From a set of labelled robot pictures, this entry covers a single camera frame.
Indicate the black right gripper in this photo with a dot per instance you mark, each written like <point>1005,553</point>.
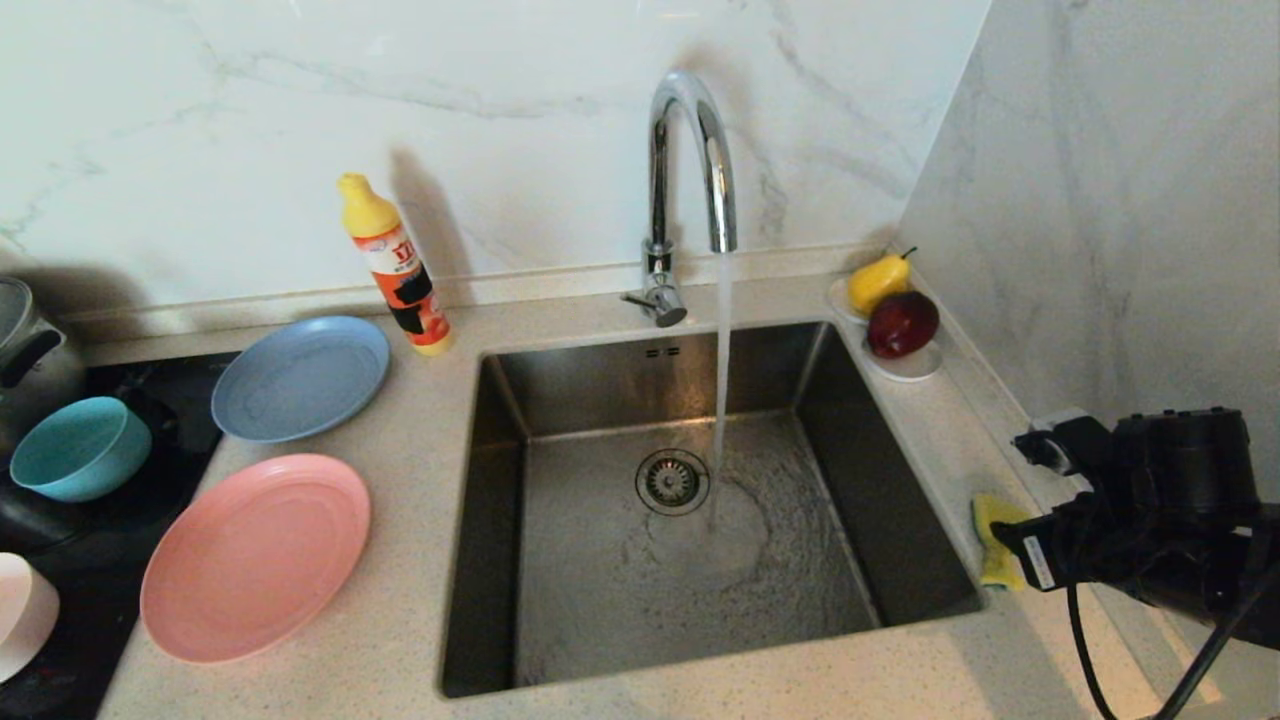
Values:
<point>1130,555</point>

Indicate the yellow sponge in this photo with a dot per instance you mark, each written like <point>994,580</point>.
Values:
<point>992,515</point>

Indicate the chrome gooseneck faucet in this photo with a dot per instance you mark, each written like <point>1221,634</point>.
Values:
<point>712,170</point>

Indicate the orange yellow dish soap bottle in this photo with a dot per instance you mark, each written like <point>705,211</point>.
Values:
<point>395,265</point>

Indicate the blue plate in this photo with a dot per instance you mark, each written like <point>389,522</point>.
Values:
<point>300,378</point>

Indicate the large pink plate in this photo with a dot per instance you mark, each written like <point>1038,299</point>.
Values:
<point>255,555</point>

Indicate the teal bowl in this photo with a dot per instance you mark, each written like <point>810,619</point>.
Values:
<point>75,450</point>

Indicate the small light pink plate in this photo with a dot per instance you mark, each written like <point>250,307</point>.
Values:
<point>22,615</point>

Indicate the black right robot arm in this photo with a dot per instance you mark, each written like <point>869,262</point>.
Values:
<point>1255,600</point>

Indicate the stainless steel sink basin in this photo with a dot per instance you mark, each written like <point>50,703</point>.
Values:
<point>620,600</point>

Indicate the small white fruit dish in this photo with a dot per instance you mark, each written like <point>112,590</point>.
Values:
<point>914,367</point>

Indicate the dark red apple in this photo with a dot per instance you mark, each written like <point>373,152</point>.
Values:
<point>902,325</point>

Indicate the yellow pear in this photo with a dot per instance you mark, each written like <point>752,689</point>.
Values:
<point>874,284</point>

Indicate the round metal drain strainer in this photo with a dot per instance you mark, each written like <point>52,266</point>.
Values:
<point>672,482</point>

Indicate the black induction cooktop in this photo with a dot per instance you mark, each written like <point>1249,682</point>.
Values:
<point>180,390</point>

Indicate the black frying pan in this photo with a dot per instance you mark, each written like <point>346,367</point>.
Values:
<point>30,520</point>

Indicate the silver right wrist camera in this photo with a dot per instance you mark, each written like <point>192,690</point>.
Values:
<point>1065,445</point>

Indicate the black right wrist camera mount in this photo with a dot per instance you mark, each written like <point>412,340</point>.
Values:
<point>1185,460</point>

